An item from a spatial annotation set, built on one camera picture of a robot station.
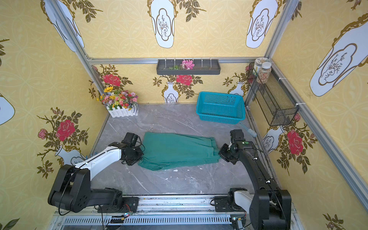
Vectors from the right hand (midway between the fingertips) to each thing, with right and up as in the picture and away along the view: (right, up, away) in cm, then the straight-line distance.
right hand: (222, 153), depth 84 cm
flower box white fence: (-68, +31, +17) cm, 77 cm away
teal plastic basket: (+7, +29, +36) cm, 47 cm away
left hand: (-53, -3, +6) cm, 53 cm away
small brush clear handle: (+23, +12, +16) cm, 31 cm away
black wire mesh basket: (+30, +33, +1) cm, 45 cm away
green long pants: (-37, -1, +13) cm, 39 cm away
